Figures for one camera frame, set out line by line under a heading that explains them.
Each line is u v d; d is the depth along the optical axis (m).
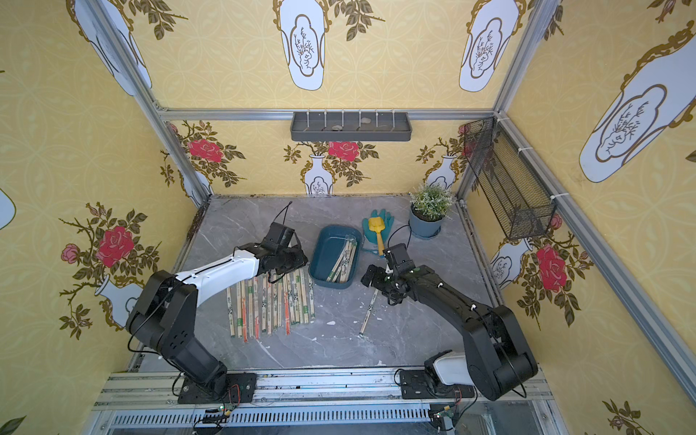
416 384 0.73
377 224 1.09
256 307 0.88
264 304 0.89
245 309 0.88
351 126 0.91
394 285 0.64
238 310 0.88
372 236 1.06
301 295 0.91
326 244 1.04
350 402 0.72
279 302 0.90
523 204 0.83
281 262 0.76
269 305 0.89
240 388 0.73
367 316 0.87
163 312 0.46
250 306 0.88
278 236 0.72
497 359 0.42
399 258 0.70
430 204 0.96
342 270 0.97
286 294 0.92
